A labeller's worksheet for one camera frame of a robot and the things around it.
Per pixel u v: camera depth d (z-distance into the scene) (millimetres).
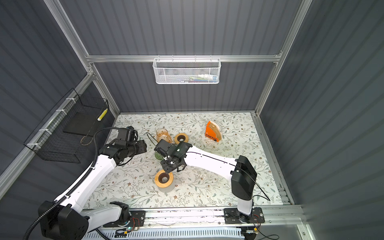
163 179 781
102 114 818
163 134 1053
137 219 722
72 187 423
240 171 429
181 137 1041
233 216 722
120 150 558
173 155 541
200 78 922
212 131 991
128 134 618
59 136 700
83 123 737
